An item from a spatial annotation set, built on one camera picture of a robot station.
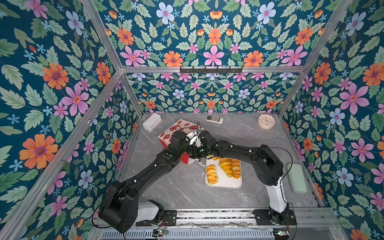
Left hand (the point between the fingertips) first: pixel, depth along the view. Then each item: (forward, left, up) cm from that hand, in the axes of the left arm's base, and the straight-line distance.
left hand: (194, 131), depth 82 cm
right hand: (-6, +4, -13) cm, 15 cm away
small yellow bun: (-8, -12, -18) cm, 23 cm away
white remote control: (+26, -17, -20) cm, 37 cm away
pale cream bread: (-12, -19, -18) cm, 29 cm away
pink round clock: (+20, -54, -19) cm, 61 cm away
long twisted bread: (-15, -24, -19) cm, 34 cm away
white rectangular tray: (-21, -16, -22) cm, 34 cm away
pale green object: (-23, -58, -19) cm, 65 cm away
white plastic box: (+25, +32, -19) cm, 45 cm away
